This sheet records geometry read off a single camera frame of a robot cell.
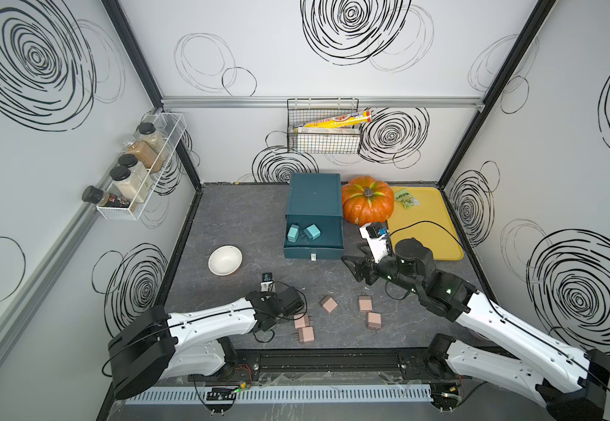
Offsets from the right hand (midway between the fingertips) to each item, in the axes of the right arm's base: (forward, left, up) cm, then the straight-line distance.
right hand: (351, 253), depth 69 cm
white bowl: (+9, +42, -22) cm, 49 cm away
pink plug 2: (-10, -9, -25) cm, 28 cm away
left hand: (-8, +22, -25) cm, 34 cm away
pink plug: (-4, -7, -25) cm, 27 cm away
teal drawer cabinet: (+23, +10, -5) cm, 26 cm away
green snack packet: (+42, -31, -26) cm, 58 cm away
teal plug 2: (+12, +11, -8) cm, 18 cm away
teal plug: (+11, +17, -7) cm, 21 cm away
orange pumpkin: (+31, -9, -14) cm, 35 cm away
